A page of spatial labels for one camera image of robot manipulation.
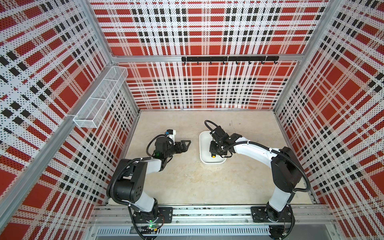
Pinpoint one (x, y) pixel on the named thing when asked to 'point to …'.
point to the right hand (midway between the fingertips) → (212, 150)
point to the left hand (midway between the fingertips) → (186, 144)
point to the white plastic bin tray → (205, 155)
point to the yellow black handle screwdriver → (213, 155)
